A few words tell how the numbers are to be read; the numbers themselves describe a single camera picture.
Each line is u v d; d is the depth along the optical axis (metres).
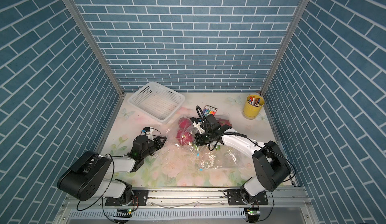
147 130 0.81
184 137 0.81
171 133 0.91
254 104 1.02
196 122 0.80
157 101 1.16
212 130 0.68
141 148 0.70
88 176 0.44
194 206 0.72
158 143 0.79
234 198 0.74
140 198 0.73
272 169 0.44
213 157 0.85
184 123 0.91
